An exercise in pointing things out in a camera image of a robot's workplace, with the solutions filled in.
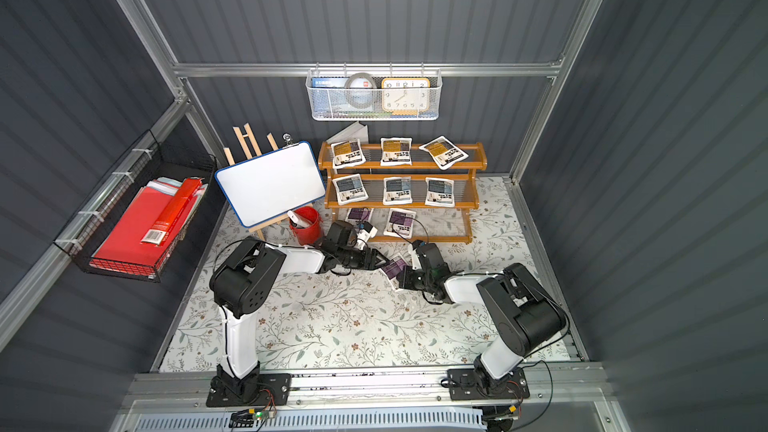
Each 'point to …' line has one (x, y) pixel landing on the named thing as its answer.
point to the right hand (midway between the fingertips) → (397, 279)
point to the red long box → (172, 212)
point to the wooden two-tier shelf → (404, 175)
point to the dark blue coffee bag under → (349, 189)
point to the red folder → (123, 246)
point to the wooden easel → (250, 136)
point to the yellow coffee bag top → (347, 154)
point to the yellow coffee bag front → (444, 152)
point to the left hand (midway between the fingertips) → (387, 266)
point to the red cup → (312, 233)
